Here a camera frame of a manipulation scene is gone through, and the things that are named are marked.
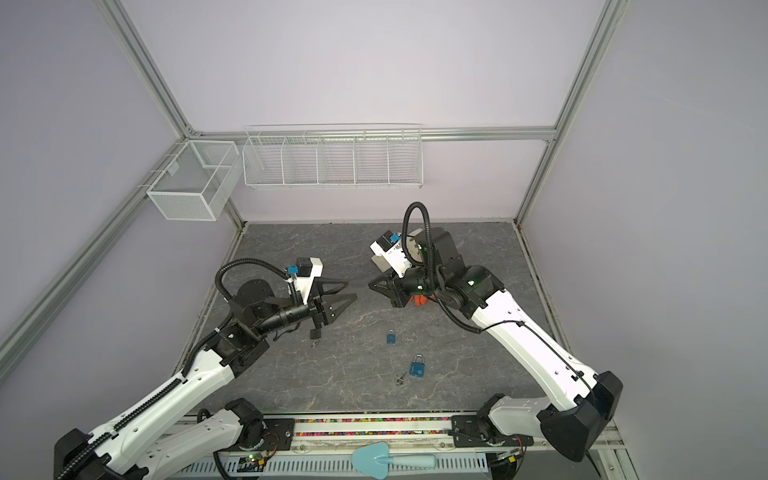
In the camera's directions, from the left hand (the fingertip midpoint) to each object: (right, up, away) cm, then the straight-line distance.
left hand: (351, 294), depth 65 cm
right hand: (+5, +2, +1) cm, 5 cm away
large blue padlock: (+16, -23, +19) cm, 34 cm away
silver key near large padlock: (+11, -26, +17) cm, 33 cm away
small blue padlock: (+8, -17, +25) cm, 31 cm away
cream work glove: (+4, +5, +43) cm, 44 cm away
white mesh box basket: (-58, +33, +35) cm, 75 cm away
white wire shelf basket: (-11, +41, +34) cm, 54 cm away
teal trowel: (+5, -40, +5) cm, 41 cm away
